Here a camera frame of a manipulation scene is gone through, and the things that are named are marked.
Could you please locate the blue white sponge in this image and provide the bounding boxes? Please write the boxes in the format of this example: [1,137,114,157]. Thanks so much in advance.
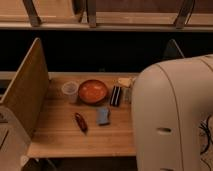
[97,107,110,125]

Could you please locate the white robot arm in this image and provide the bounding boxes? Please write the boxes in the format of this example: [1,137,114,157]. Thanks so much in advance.
[131,55,213,171]

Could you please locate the translucent ceramic cup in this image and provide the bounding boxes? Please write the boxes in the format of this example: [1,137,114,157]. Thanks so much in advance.
[61,81,79,103]

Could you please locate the black striped block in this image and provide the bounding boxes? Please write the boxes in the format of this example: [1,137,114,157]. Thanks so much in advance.
[110,86,122,107]

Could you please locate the orange bowl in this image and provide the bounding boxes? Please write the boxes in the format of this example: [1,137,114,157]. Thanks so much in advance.
[78,79,108,105]

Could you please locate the dark right side panel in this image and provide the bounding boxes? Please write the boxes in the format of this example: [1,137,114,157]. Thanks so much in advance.
[163,39,184,60]

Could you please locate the dark red chili pepper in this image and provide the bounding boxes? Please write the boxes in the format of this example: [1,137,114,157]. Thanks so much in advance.
[75,113,88,133]

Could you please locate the wooden left side panel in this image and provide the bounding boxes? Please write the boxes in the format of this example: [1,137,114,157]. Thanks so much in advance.
[0,38,49,141]

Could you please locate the black cables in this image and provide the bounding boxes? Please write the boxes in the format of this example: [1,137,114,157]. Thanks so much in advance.
[198,114,213,155]

